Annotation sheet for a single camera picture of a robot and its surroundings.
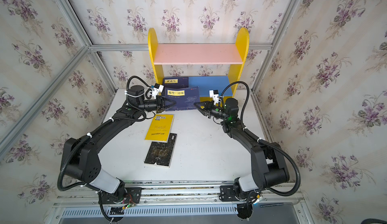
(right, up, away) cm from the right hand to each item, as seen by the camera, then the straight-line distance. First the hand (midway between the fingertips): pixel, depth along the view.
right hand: (193, 106), depth 74 cm
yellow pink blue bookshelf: (+16, +29, +37) cm, 49 cm away
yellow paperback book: (-21, -15, +21) cm, 33 cm away
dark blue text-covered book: (-4, +5, +3) cm, 7 cm away
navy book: (-12, +16, +27) cm, 34 cm away
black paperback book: (-19, -28, +11) cm, 35 cm away
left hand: (-9, +2, +1) cm, 10 cm away
